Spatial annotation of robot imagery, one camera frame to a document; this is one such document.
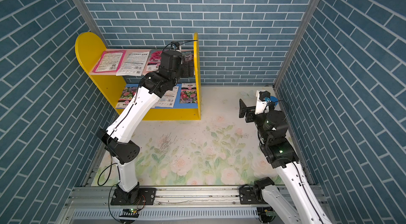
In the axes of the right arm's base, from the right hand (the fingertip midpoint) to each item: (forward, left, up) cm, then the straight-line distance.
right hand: (253, 99), depth 66 cm
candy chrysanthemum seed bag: (+14, +71, -20) cm, 75 cm away
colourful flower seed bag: (+20, +34, -21) cm, 45 cm away
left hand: (+15, +30, +6) cm, 34 cm away
